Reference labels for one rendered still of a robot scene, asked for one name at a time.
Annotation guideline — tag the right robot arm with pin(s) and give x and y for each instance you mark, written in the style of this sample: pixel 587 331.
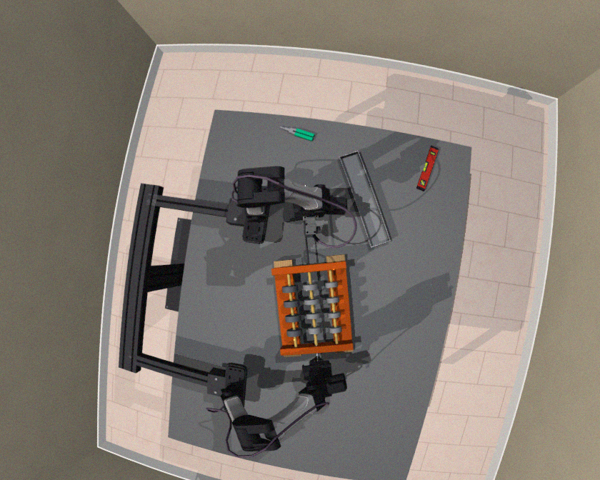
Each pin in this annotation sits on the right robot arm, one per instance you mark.
pixel 249 427

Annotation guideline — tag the red spirit level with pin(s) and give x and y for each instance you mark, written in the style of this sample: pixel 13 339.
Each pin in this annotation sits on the red spirit level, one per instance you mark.
pixel 427 168

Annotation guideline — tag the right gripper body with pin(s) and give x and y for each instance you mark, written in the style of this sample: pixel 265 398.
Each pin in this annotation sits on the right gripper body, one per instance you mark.
pixel 317 368

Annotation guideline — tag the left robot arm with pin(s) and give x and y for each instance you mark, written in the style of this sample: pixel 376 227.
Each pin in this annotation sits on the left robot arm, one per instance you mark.
pixel 250 196

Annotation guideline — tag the green-handled pliers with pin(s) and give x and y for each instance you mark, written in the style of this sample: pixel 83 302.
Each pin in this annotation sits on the green-handled pliers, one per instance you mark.
pixel 303 134

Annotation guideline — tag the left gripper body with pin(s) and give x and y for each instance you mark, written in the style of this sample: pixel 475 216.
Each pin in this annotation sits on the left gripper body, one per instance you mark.
pixel 301 214

